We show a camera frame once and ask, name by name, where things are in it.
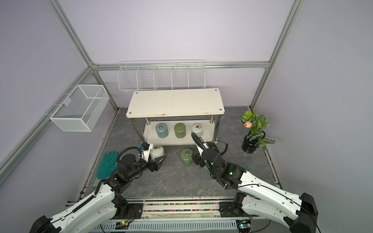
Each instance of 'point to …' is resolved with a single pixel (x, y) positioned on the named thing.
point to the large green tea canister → (186, 156)
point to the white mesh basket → (82, 108)
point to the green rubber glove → (108, 165)
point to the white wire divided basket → (153, 74)
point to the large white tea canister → (156, 151)
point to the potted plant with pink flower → (254, 138)
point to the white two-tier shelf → (169, 116)
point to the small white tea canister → (197, 128)
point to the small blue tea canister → (161, 130)
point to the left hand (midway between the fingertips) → (161, 153)
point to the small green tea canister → (180, 130)
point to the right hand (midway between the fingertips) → (201, 146)
